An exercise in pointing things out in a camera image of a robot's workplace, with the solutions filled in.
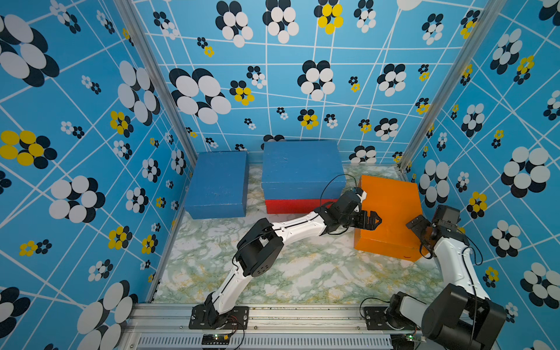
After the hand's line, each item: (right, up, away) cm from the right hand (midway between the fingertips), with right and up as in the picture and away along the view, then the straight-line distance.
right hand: (425, 231), depth 83 cm
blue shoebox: (-49, +24, +4) cm, 54 cm away
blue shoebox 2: (-84, +17, +14) cm, 87 cm away
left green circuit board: (-78, -34, -11) cm, 85 cm away
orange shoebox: (+2, +9, +26) cm, 28 cm away
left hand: (-20, +5, -2) cm, 20 cm away
